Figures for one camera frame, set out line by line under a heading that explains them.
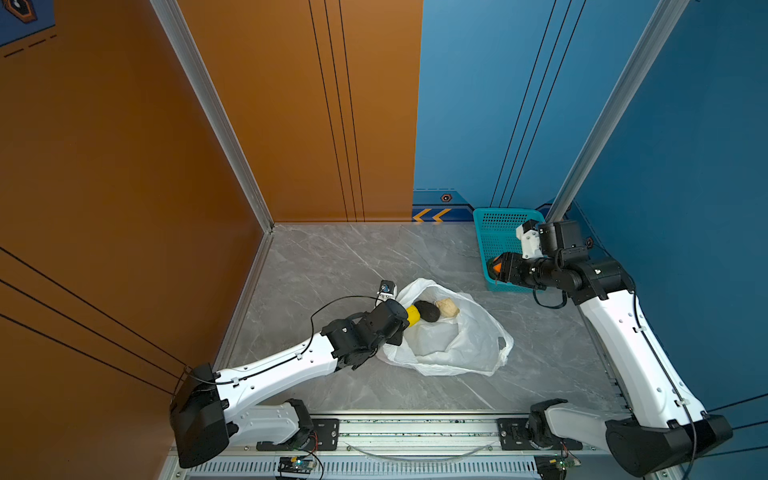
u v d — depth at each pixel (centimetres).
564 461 70
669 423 37
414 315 90
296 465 71
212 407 40
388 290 68
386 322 58
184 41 73
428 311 89
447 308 91
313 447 71
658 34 72
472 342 85
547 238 54
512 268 61
